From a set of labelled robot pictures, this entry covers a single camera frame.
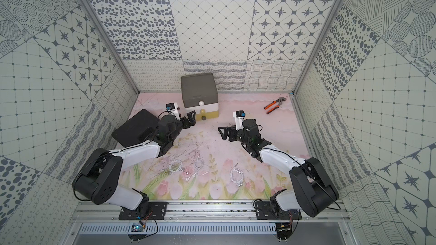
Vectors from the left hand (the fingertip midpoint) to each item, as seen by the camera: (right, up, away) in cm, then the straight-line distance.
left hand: (187, 110), depth 87 cm
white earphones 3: (+26, -32, -5) cm, 42 cm away
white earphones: (-6, -29, 0) cm, 30 cm away
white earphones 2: (+8, -31, -1) cm, 32 cm away
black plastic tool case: (-31, -11, +10) cm, 34 cm away
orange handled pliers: (+58, +6, +27) cm, 64 cm away
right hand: (+20, -10, -1) cm, 22 cm away
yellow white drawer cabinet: (+6, +9, +5) cm, 12 cm away
